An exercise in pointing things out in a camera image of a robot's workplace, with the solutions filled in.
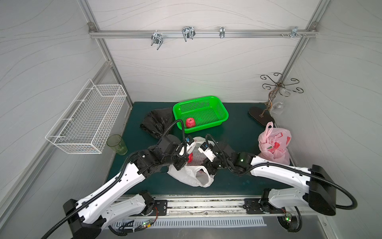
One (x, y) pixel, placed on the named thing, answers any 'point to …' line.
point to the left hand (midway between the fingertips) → (187, 155)
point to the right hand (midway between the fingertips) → (201, 163)
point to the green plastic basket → (207, 112)
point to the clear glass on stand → (278, 107)
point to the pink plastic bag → (273, 143)
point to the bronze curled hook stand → (265, 116)
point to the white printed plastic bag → (193, 174)
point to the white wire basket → (86, 124)
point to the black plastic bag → (158, 121)
